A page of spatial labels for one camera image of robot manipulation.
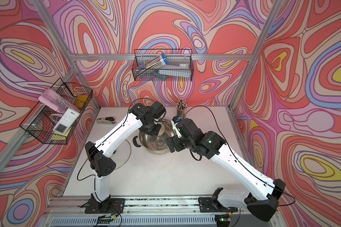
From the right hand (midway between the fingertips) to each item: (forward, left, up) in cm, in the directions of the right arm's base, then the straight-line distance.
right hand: (177, 142), depth 69 cm
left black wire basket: (+11, +60, +9) cm, 62 cm away
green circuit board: (-28, +38, -27) cm, 55 cm away
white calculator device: (+10, +55, +8) cm, 56 cm away
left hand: (+10, +11, -5) cm, 16 cm away
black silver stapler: (+35, +53, -21) cm, 67 cm away
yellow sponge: (+24, +53, +9) cm, 59 cm away
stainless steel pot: (+15, +15, -27) cm, 34 cm away
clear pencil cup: (+35, -5, -9) cm, 37 cm away
